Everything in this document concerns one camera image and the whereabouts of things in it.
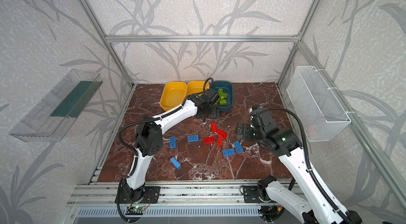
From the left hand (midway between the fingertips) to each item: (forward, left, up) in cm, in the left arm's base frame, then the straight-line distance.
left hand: (213, 109), depth 92 cm
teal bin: (+26, -11, -9) cm, 29 cm away
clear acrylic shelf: (-21, +68, +21) cm, 74 cm away
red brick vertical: (-15, -4, -10) cm, 18 cm away
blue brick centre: (-14, +12, -10) cm, 21 cm away
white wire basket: (-17, -42, +25) cm, 52 cm away
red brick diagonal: (-10, -5, -10) cm, 15 cm away
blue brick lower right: (-22, -9, -10) cm, 25 cm away
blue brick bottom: (-28, +20, -8) cm, 35 cm away
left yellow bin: (+20, +29, -12) cm, 38 cm away
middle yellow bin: (+26, +13, -9) cm, 31 cm away
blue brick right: (-19, -14, -10) cm, 25 cm away
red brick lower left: (-15, +3, -10) cm, 18 cm away
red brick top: (-6, 0, -10) cm, 12 cm away
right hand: (-17, -14, +13) cm, 26 cm away
